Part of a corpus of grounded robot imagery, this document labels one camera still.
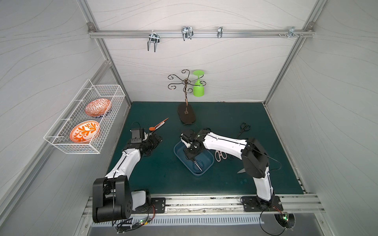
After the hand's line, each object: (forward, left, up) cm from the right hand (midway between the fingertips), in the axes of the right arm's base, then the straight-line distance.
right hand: (188, 152), depth 87 cm
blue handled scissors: (-5, -7, -4) cm, 10 cm away
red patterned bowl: (+8, +45, +29) cm, 54 cm away
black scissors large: (-5, -5, -3) cm, 8 cm away
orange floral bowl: (-6, +44, +29) cm, 53 cm away
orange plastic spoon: (+19, +27, -4) cm, 34 cm away
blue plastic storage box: (-2, -10, -4) cm, 11 cm away
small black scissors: (+24, -38, -5) cm, 46 cm away
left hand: (+5, +18, +5) cm, 19 cm away
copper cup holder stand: (+35, +4, -4) cm, 35 cm away
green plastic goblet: (+39, -5, +17) cm, 43 cm away
